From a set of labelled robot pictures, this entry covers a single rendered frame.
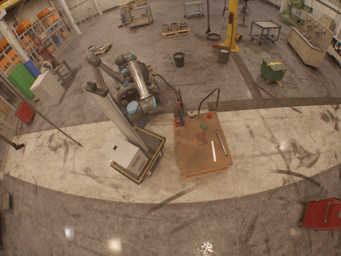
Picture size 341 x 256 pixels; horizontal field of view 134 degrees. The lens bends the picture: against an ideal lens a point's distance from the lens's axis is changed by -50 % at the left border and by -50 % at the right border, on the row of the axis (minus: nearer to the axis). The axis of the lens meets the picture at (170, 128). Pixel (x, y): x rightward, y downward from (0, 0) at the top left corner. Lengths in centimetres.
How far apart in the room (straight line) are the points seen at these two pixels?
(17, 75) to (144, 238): 872
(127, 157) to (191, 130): 110
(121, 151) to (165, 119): 141
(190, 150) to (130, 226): 174
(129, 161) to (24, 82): 799
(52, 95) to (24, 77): 365
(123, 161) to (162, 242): 156
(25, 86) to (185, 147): 845
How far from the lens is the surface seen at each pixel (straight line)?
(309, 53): 628
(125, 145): 212
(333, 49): 989
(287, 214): 315
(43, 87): 573
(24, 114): 695
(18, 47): 998
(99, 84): 201
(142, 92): 164
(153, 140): 260
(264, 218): 290
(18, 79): 895
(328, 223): 274
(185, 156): 223
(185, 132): 239
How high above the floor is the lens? 258
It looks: 59 degrees down
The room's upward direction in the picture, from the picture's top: 17 degrees counter-clockwise
